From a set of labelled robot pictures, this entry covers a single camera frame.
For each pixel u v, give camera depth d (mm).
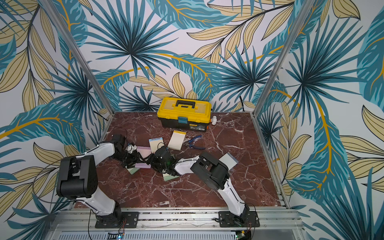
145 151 931
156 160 815
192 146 1005
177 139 1042
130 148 858
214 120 1110
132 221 728
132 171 879
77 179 455
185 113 984
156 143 1013
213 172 548
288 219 764
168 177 864
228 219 735
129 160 805
